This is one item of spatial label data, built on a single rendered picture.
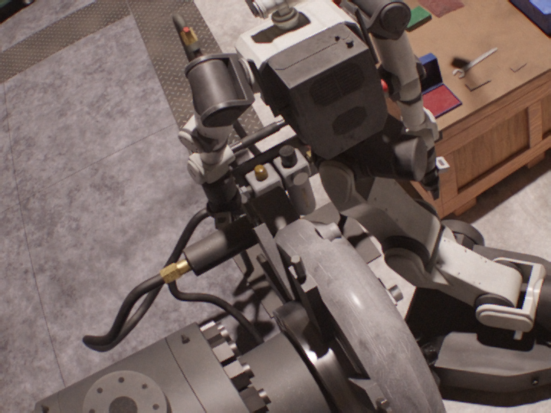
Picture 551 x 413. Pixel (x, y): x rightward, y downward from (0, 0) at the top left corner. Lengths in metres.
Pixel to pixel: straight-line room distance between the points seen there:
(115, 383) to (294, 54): 0.81
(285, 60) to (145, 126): 1.88
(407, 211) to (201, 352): 0.74
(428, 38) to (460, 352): 1.11
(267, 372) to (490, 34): 1.58
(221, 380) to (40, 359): 1.45
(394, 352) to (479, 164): 1.36
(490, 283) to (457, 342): 0.24
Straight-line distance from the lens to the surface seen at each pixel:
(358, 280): 1.89
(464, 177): 3.08
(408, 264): 2.47
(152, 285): 2.27
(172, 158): 3.61
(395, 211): 2.42
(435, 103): 2.88
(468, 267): 2.58
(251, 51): 2.03
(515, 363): 2.66
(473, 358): 2.68
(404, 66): 2.20
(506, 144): 3.13
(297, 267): 1.84
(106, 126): 3.87
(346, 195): 2.32
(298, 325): 2.05
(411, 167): 2.21
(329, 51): 1.94
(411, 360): 1.87
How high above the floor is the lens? 2.55
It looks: 50 degrees down
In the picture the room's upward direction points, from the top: 20 degrees counter-clockwise
